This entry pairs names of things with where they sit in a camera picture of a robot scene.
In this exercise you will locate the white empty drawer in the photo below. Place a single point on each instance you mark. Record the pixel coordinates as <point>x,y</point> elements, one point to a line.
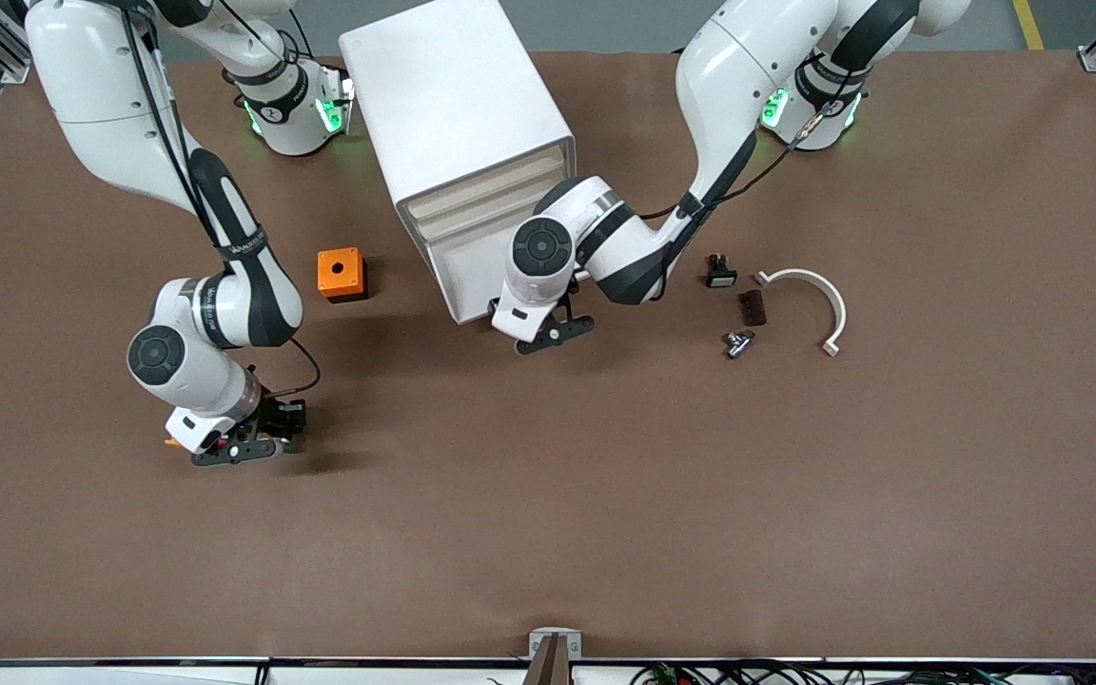
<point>481,185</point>
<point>462,217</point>

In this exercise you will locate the black switch white cap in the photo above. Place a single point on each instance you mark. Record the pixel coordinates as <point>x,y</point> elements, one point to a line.
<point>721,277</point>

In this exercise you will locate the white table edge rail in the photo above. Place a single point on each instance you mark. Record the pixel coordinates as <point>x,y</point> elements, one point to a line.
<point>82,677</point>

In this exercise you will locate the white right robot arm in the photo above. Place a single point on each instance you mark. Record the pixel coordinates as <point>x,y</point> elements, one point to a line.
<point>101,95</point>

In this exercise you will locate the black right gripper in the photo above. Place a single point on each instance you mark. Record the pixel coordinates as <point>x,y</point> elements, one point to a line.
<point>274,413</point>

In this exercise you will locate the white curved bracket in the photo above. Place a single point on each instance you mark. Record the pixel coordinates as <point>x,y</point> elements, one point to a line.
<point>800,274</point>

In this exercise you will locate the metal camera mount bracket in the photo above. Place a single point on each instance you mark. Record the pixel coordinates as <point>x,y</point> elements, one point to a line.
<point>555,642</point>

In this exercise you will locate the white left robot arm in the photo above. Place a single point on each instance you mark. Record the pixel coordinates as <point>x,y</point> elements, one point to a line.
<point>748,57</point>

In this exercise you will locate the orange button box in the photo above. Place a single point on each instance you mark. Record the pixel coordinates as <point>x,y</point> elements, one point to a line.
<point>327,278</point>

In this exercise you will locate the brown terminal block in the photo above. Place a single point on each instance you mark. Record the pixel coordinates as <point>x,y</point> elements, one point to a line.
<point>753,308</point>

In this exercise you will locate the small metal connector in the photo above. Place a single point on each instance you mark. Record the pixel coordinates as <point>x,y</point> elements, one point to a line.
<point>736,344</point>

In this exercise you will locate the white drawer cabinet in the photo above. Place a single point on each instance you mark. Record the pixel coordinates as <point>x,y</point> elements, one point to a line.
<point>453,95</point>

